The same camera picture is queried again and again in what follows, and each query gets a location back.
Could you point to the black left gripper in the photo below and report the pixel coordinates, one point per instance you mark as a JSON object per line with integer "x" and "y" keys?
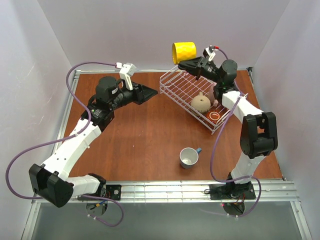
{"x": 137, "y": 92}

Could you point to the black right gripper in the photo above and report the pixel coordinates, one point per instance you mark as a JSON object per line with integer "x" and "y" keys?
{"x": 200, "y": 67}

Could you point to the yellow enamel mug black handle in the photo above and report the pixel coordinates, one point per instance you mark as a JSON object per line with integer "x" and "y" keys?
{"x": 182, "y": 51}

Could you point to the white faceted mug pink handle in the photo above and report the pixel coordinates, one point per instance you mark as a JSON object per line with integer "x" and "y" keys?
{"x": 211, "y": 96}

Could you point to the beige round ceramic mug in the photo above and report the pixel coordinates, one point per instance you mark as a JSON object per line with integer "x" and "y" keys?
{"x": 201, "y": 103}

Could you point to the dark brown glazed mug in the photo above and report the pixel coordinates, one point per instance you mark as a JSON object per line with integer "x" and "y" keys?
{"x": 213, "y": 116}

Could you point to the white mug blue handle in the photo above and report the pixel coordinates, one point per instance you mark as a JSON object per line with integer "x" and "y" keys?
{"x": 188, "y": 157}

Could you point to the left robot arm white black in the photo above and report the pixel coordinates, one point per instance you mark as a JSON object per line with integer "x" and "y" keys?
{"x": 51, "y": 179}

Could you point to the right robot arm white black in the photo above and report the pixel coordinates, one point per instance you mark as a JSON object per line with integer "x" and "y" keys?
{"x": 258, "y": 137}

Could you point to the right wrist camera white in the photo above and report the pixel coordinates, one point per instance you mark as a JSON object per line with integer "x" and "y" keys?
{"x": 210, "y": 52}

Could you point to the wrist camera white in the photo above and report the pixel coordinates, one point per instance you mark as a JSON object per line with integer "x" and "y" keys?
{"x": 210, "y": 52}
{"x": 126, "y": 71}

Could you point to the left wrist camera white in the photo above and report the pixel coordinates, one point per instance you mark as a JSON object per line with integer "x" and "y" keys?
{"x": 126, "y": 71}

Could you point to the white wire dish rack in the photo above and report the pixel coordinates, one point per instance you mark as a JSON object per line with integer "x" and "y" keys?
{"x": 182, "y": 87}

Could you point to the aluminium frame rail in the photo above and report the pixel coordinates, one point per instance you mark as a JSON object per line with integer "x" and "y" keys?
{"x": 188, "y": 191}

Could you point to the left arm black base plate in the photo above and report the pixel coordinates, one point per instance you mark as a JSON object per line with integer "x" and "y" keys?
{"x": 112, "y": 191}

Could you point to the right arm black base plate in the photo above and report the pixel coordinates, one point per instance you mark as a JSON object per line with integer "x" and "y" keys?
{"x": 230, "y": 191}

